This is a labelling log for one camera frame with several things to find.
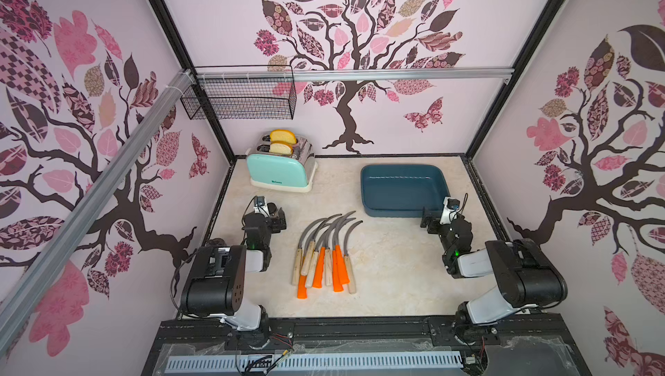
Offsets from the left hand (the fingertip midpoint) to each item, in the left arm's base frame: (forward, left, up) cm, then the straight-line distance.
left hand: (268, 213), depth 94 cm
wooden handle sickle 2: (-12, -16, -4) cm, 21 cm away
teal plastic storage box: (+15, -54, -7) cm, 57 cm away
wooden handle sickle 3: (-14, -22, -5) cm, 27 cm away
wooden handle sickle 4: (-23, -30, -5) cm, 38 cm away
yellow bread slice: (+27, -4, +15) cm, 31 cm away
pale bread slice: (+21, -4, +13) cm, 25 cm away
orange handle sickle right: (-24, -26, -4) cm, 36 cm away
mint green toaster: (+17, -6, +4) cm, 18 cm away
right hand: (0, -62, +4) cm, 63 cm away
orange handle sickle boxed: (-21, -28, -4) cm, 35 cm away
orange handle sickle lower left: (-23, -14, -4) cm, 27 cm away
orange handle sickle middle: (-18, -20, -5) cm, 27 cm away
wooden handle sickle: (-16, -12, -4) cm, 20 cm away
